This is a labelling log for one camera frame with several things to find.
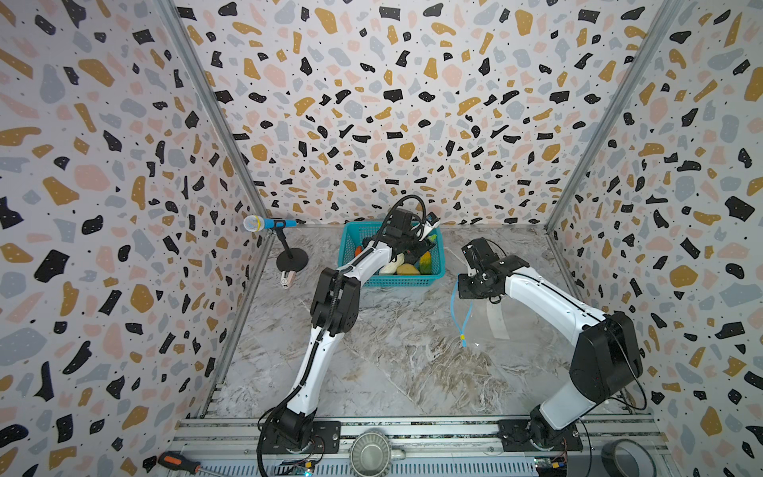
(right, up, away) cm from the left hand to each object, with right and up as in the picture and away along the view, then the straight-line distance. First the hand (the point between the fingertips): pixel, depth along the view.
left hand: (433, 233), depth 101 cm
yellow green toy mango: (-2, -10, +5) cm, 12 cm away
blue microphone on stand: (-51, -9, +8) cm, 53 cm away
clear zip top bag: (+11, -26, -15) cm, 32 cm away
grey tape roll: (+46, -56, -32) cm, 79 cm away
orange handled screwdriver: (-63, -55, -31) cm, 89 cm away
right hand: (+7, -16, -13) cm, 22 cm away
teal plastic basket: (-27, +1, +7) cm, 28 cm away
